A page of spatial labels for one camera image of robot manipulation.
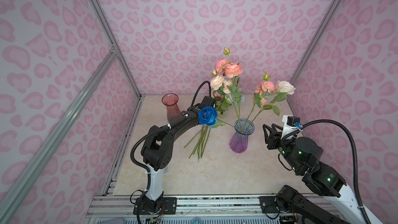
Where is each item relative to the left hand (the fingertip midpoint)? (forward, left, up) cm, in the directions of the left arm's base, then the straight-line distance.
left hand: (212, 115), depth 93 cm
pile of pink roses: (-11, +7, -12) cm, 17 cm away
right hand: (-21, -21, +21) cm, 36 cm away
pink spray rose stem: (-6, -21, +24) cm, 33 cm away
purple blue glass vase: (-15, -14, -3) cm, 21 cm away
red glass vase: (0, +23, +3) cm, 23 cm away
